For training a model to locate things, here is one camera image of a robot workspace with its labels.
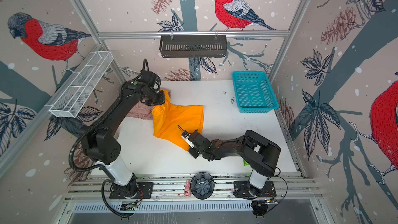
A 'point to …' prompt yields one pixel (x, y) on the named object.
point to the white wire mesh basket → (80, 84)
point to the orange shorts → (170, 121)
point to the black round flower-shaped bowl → (202, 185)
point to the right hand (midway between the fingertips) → (189, 147)
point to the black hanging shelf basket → (184, 46)
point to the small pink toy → (187, 188)
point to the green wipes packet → (245, 163)
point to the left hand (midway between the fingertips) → (164, 100)
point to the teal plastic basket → (254, 92)
